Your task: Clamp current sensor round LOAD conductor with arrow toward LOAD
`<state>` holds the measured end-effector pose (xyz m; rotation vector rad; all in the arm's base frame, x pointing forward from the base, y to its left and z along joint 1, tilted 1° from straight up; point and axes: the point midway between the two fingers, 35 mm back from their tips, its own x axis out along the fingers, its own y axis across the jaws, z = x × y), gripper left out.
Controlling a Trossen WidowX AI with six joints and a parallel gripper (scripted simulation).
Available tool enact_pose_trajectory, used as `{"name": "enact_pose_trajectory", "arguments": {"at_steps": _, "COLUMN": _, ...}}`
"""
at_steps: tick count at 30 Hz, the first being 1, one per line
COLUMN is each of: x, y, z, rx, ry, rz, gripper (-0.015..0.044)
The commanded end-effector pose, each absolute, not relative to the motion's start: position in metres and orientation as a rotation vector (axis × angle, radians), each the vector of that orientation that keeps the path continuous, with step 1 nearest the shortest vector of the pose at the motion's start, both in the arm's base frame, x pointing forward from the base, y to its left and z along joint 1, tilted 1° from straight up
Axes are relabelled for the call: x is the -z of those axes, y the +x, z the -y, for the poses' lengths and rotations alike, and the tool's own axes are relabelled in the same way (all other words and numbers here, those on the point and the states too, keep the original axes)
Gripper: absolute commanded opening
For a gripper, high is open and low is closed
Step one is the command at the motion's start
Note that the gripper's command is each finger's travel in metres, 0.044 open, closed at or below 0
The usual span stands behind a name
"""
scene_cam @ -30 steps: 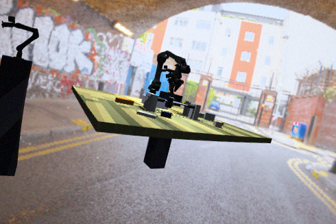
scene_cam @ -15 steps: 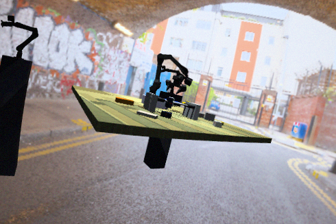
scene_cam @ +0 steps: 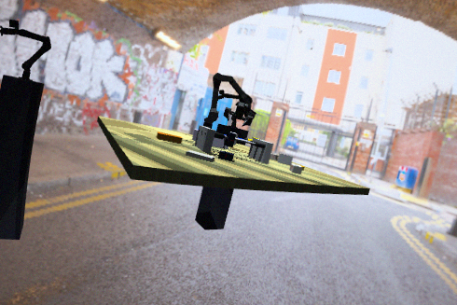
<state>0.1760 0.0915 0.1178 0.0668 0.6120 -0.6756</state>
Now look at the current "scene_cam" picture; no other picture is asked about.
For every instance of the orange rectangular block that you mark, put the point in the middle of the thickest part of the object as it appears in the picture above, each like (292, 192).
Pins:
(169, 137)

